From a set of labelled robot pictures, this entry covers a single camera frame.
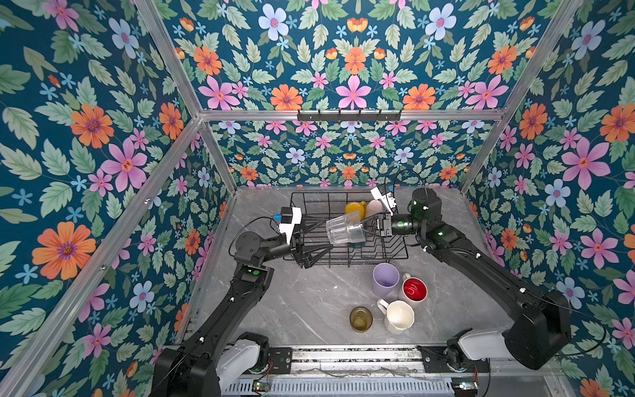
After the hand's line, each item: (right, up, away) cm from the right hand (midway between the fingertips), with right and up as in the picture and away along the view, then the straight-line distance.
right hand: (357, 226), depth 66 cm
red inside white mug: (+21, -23, +19) cm, 37 cm away
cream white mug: (+15, -30, +14) cm, 37 cm away
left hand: (-8, -2, -5) cm, 9 cm away
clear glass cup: (-3, 0, -4) cm, 5 cm away
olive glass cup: (+3, -32, +15) cm, 35 cm away
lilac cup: (+12, -20, +20) cm, 31 cm away
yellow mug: (+2, +6, +32) cm, 33 cm away
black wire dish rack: (-12, +6, +48) cm, 50 cm away
